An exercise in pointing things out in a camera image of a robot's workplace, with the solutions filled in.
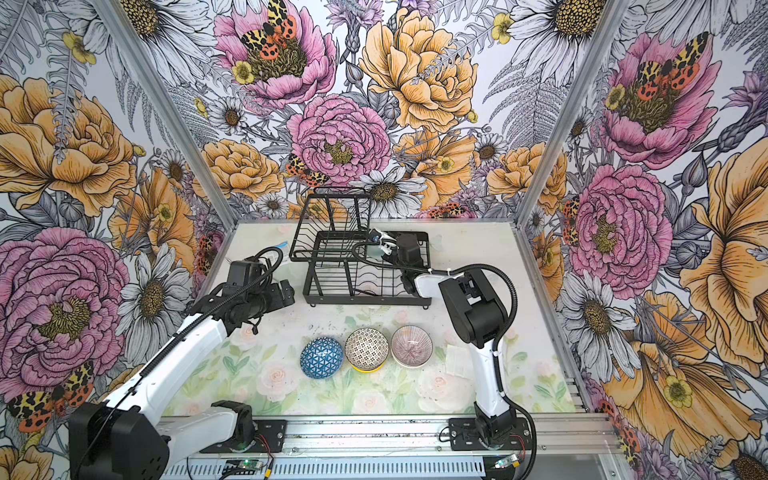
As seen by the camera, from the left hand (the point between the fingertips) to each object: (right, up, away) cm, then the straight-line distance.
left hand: (277, 305), depth 84 cm
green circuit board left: (-3, -35, -13) cm, 38 cm away
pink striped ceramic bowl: (+37, -12, +3) cm, 39 cm away
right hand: (+31, +19, +17) cm, 41 cm away
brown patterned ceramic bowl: (+24, -13, +2) cm, 28 cm away
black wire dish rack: (+18, +11, -2) cm, 21 cm away
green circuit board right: (+58, -35, -12) cm, 69 cm away
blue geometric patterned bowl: (+11, -15, +3) cm, 19 cm away
